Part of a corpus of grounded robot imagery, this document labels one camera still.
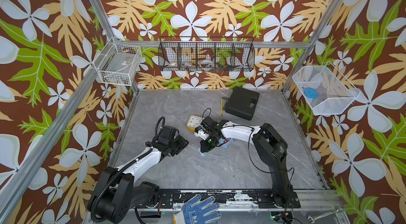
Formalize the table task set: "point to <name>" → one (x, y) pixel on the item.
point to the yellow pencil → (222, 106)
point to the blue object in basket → (311, 93)
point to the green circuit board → (283, 216)
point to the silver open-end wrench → (312, 218)
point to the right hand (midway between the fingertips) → (201, 149)
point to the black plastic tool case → (241, 102)
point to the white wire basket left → (118, 64)
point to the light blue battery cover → (202, 154)
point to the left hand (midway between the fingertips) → (188, 141)
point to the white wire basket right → (324, 89)
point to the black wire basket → (204, 54)
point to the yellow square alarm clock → (193, 121)
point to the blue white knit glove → (191, 214)
